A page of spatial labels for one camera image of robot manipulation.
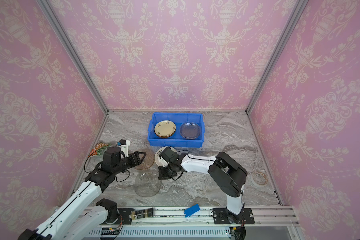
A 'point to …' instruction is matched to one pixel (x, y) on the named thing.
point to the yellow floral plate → (165, 129)
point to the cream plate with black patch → (157, 153)
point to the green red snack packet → (98, 148)
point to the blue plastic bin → (177, 140)
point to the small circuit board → (109, 231)
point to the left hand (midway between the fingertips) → (143, 156)
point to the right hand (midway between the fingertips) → (158, 178)
